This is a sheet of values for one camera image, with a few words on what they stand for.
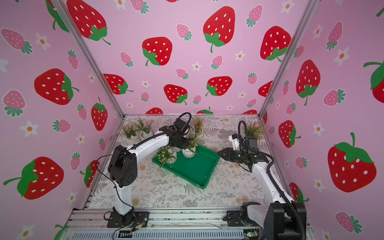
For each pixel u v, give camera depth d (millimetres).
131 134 992
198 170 897
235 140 755
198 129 989
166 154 841
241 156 688
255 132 929
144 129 1009
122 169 507
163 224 732
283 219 391
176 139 684
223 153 791
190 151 883
